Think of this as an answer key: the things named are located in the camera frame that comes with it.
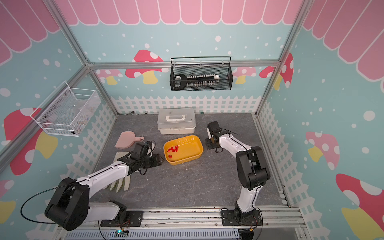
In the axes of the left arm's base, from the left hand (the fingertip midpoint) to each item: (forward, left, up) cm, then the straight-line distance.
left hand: (161, 162), depth 88 cm
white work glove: (-10, +20, -5) cm, 23 cm away
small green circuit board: (-35, +15, -8) cm, 38 cm away
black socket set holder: (+39, -12, +30) cm, 50 cm away
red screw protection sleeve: (+7, -4, -5) cm, 9 cm away
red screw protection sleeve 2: (+12, -5, -5) cm, 14 cm away
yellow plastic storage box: (+11, -11, -5) cm, 16 cm away
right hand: (+14, -30, 0) cm, 33 cm away
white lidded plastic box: (+27, -7, +7) cm, 29 cm away
